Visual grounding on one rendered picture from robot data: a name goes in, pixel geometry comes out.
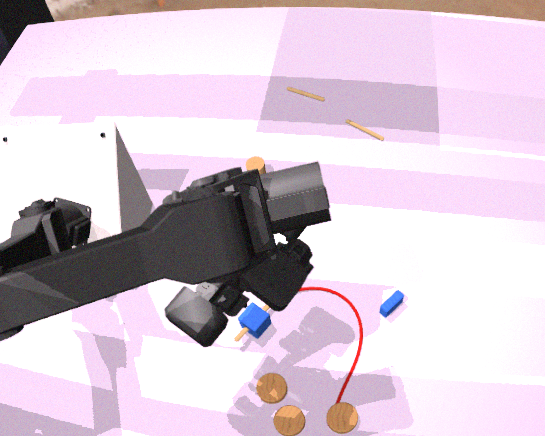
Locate small tan wooden cylinder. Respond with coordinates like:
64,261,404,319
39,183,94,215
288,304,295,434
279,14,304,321
246,156,266,174

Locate red string with thin wooden stick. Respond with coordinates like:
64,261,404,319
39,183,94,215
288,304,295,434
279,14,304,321
234,286,363,404

